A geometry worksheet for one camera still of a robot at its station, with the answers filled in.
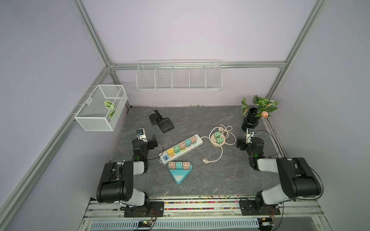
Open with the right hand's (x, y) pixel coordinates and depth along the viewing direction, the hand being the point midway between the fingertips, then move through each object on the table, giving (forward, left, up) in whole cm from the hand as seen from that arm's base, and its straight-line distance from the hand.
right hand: (245, 136), depth 95 cm
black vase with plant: (+7, -5, +21) cm, 22 cm away
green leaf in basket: (+6, +81, +25) cm, 85 cm away
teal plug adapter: (-20, +43, 0) cm, 48 cm away
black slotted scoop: (+13, +55, -3) cm, 57 cm away
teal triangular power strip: (-22, +43, -2) cm, 48 cm away
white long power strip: (-14, +53, -4) cm, 55 cm away
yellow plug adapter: (-11, +49, -1) cm, 50 cm away
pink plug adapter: (-20, +39, +1) cm, 44 cm away
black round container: (+18, +64, -2) cm, 67 cm away
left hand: (-1, +64, +3) cm, 64 cm away
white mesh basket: (+6, +87, +21) cm, 90 cm away
